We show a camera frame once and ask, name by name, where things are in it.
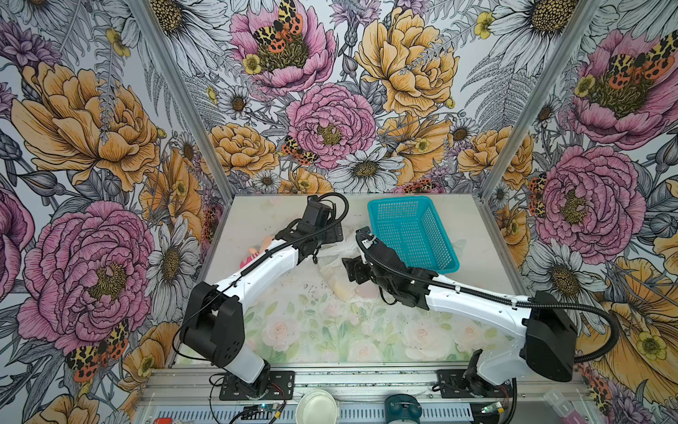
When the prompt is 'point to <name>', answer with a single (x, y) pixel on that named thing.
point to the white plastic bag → (330, 258)
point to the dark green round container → (402, 407)
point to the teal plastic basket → (410, 226)
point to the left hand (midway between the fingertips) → (325, 235)
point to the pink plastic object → (566, 408)
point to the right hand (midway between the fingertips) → (354, 262)
